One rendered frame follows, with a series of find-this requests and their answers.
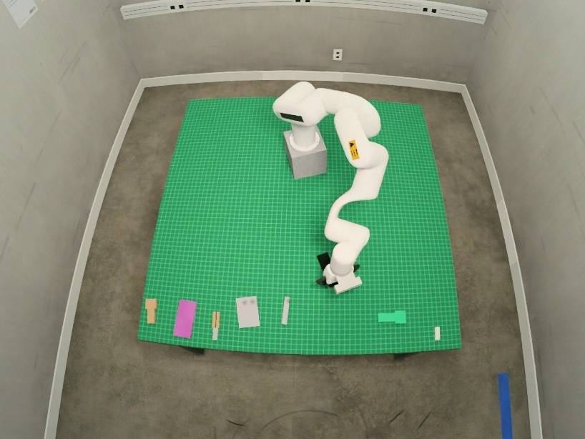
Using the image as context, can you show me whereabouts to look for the black rectangular strip with white label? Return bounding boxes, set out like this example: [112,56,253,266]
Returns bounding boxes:
[316,252,338,287]

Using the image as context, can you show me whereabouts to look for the pink flat bar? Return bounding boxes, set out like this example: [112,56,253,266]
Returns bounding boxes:
[173,300,197,339]

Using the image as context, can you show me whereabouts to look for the tan stepped block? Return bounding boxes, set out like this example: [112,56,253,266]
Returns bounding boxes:
[146,299,157,324]

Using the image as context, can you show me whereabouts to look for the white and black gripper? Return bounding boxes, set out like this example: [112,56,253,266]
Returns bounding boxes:
[316,264,360,289]

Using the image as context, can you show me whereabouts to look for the green work mat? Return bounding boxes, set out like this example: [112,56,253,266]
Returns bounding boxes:
[137,97,461,355]

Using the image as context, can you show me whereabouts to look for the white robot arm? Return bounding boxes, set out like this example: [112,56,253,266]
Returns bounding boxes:
[273,82,388,295]

